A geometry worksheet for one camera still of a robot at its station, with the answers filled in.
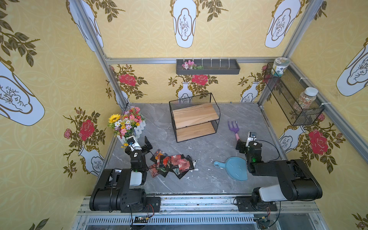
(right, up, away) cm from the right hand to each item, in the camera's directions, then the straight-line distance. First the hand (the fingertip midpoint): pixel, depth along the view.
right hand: (249, 140), depth 93 cm
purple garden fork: (-5, +6, +11) cm, 14 cm away
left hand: (-74, +1, -6) cm, 74 cm away
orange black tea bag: (-59, -9, -1) cm, 60 cm away
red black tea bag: (-61, -17, -8) cm, 63 cm away
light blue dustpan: (-11, -15, -6) cm, 20 cm away
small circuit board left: (-64, -37, -20) cm, 77 cm away
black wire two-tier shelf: (-36, +16, 0) cm, 39 cm away
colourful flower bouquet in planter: (-76, +11, -3) cm, 77 cm away
